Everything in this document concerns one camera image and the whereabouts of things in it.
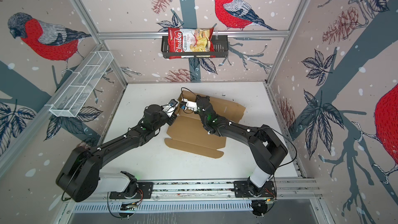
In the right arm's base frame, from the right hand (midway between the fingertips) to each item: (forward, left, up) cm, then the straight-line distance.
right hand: (197, 96), depth 84 cm
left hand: (-6, +12, -3) cm, 13 cm away
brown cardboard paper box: (-14, +6, -19) cm, 24 cm away
